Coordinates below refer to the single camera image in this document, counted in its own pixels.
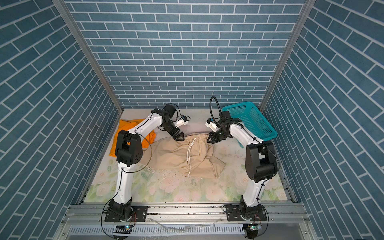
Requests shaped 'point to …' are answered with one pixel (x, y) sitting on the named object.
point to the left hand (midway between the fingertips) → (179, 134)
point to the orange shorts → (126, 125)
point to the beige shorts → (193, 156)
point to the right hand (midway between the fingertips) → (208, 138)
